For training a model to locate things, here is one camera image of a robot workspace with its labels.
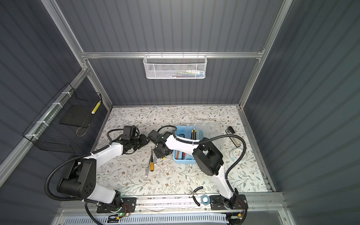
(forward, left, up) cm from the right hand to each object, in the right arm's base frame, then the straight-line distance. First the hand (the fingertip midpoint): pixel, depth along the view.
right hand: (161, 154), depth 90 cm
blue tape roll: (-25, -26, -2) cm, 36 cm away
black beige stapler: (+18, -48, 0) cm, 51 cm away
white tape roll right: (-4, -46, +2) cm, 46 cm away
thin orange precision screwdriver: (+1, -10, -2) cm, 10 cm away
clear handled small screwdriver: (-9, +9, -2) cm, 12 cm away
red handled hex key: (0, -14, -2) cm, 14 cm away
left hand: (+9, +9, +4) cm, 13 cm away
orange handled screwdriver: (-7, +6, -1) cm, 9 cm away
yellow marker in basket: (+17, +37, +27) cm, 49 cm away
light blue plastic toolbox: (+14, -28, +8) cm, 33 cm away
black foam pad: (+11, +43, +28) cm, 52 cm away
